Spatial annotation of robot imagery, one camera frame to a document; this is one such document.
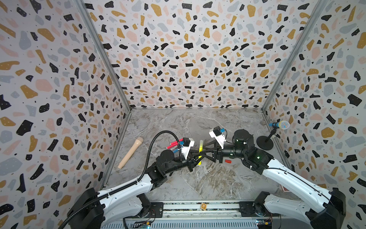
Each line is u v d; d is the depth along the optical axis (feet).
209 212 2.41
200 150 2.17
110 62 3.01
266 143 3.30
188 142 2.00
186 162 2.04
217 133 1.92
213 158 1.98
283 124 2.56
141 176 1.72
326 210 1.27
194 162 2.10
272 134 3.02
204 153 2.17
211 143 2.17
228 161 3.00
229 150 1.95
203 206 2.45
